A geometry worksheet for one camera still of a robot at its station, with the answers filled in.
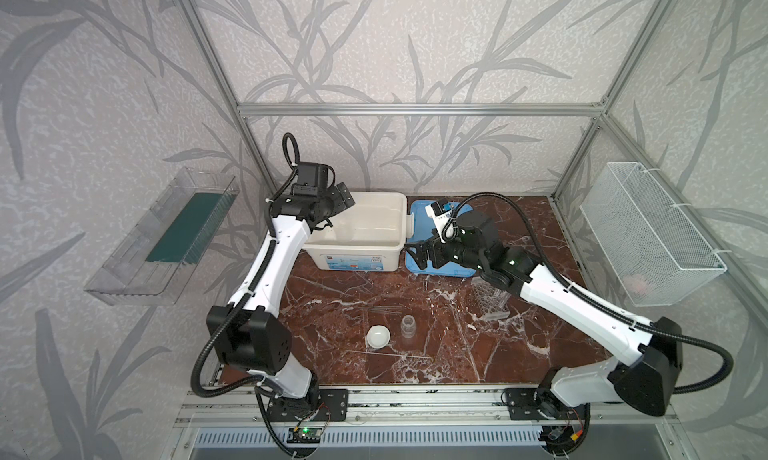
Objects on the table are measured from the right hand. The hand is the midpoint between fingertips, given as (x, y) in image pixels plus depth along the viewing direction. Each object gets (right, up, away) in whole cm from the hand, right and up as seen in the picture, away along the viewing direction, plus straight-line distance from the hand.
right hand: (420, 229), depth 74 cm
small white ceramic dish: (-12, -31, +11) cm, 35 cm away
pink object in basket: (+53, -13, -1) cm, 54 cm away
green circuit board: (-28, -49, -3) cm, 57 cm away
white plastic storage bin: (-17, -4, +37) cm, 41 cm away
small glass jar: (-3, -27, +7) cm, 28 cm away
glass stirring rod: (-7, -35, +9) cm, 37 cm away
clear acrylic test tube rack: (+23, -23, +16) cm, 36 cm away
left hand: (-21, +10, +8) cm, 25 cm away
